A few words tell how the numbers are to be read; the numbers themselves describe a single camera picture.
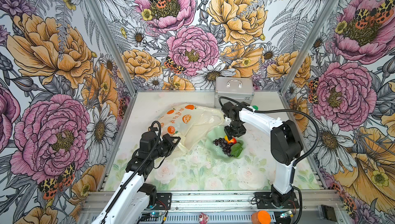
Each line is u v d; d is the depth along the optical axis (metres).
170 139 0.70
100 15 0.82
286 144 0.51
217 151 0.91
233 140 0.91
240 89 1.05
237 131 0.78
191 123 0.90
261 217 0.63
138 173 0.53
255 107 0.99
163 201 0.74
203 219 0.66
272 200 0.68
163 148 0.67
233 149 0.85
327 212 0.70
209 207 0.73
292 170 0.56
